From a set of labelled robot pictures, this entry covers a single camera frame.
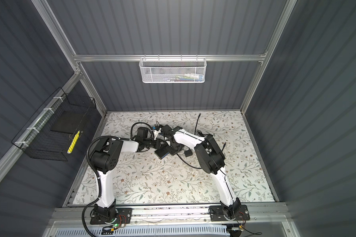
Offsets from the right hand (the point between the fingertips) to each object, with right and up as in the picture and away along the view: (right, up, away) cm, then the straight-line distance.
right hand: (176, 152), depth 97 cm
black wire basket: (-61, +11, -32) cm, 70 cm away
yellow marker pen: (-48, +10, -28) cm, 56 cm away
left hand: (-6, +5, +2) cm, 8 cm away
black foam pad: (-53, +20, -24) cm, 62 cm away
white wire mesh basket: (-4, +65, +26) cm, 70 cm away
